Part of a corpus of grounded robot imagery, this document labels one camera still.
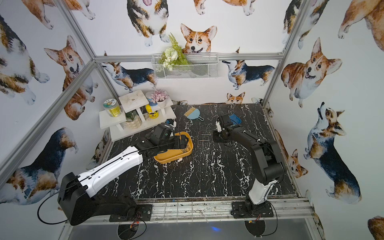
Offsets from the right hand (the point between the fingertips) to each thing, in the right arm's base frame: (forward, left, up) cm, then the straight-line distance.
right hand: (219, 134), depth 94 cm
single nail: (+6, +9, -9) cm, 14 cm away
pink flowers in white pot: (+17, +36, +17) cm, 44 cm away
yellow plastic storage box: (-11, +28, -4) cm, 30 cm away
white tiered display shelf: (+16, +54, +2) cm, 56 cm away
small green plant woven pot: (+13, +59, -1) cm, 61 cm away
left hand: (-8, +21, +12) cm, 26 cm away
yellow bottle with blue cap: (+17, +46, +6) cm, 49 cm away
